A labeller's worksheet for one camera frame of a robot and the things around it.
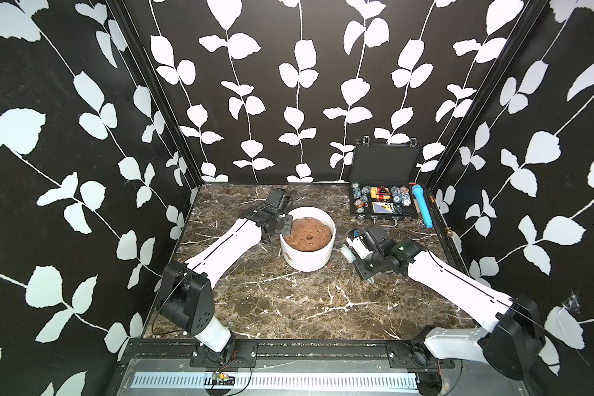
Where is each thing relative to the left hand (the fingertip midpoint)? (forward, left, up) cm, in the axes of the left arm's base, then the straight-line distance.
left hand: (285, 218), depth 86 cm
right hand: (-16, -23, -5) cm, 28 cm away
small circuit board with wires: (-45, +19, -17) cm, 52 cm away
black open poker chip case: (+29, -45, -10) cm, 54 cm away
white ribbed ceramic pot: (-13, -8, -9) cm, 18 cm away
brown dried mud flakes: (-12, -17, -17) cm, 27 cm away
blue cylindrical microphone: (+23, -63, -14) cm, 68 cm away
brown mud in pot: (-4, -8, -5) cm, 10 cm away
